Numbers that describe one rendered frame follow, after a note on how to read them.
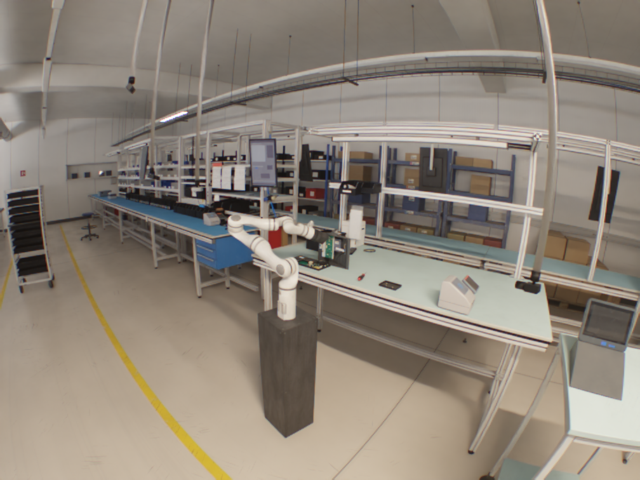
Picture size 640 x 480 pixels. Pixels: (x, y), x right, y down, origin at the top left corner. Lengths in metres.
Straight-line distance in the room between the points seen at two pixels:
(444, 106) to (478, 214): 2.16
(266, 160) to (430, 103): 3.90
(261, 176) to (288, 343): 2.00
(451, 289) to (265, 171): 2.24
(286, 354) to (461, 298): 0.93
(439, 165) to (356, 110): 3.62
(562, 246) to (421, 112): 3.55
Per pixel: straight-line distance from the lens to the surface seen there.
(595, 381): 1.12
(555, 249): 4.77
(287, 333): 1.54
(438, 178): 3.54
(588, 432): 0.94
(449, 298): 1.52
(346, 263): 1.95
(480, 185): 5.24
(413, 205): 5.53
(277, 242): 3.87
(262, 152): 3.10
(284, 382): 1.72
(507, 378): 1.78
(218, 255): 3.28
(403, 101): 6.33
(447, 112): 5.99
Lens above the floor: 1.63
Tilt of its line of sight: 13 degrees down
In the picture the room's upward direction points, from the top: 2 degrees clockwise
